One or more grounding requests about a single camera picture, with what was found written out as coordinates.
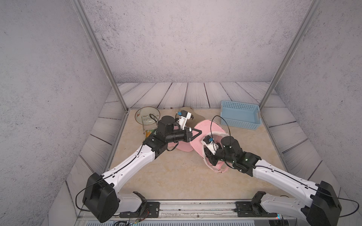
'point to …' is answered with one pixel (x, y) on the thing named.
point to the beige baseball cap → (197, 117)
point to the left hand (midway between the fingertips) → (203, 134)
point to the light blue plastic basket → (239, 115)
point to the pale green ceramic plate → (146, 110)
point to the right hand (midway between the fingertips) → (202, 151)
